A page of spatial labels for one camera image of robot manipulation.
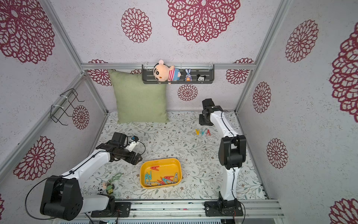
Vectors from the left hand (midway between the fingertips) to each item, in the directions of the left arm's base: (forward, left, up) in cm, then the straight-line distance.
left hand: (135, 156), depth 87 cm
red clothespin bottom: (-14, -17, -5) cm, 23 cm away
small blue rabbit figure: (+42, -34, +28) cm, 61 cm away
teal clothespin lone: (+23, -45, -7) cm, 51 cm away
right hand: (+24, -45, +7) cm, 52 cm away
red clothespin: (+23, -50, -7) cm, 56 cm away
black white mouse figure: (+43, -42, +27) cm, 66 cm away
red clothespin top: (-5, -12, -5) cm, 14 cm away
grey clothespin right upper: (-11, -26, -4) cm, 28 cm away
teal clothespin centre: (-13, -20, -5) cm, 24 cm away
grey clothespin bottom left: (-15, -10, -5) cm, 19 cm away
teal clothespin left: (-11, -10, -5) cm, 15 cm away
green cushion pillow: (+38, +3, +11) cm, 39 cm away
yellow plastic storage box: (-4, -20, -7) cm, 22 cm away
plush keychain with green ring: (-16, +13, -4) cm, 21 cm away
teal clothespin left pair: (-11, -8, -4) cm, 15 cm away
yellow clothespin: (+23, -42, -7) cm, 48 cm away
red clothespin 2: (-11, -22, -5) cm, 25 cm away
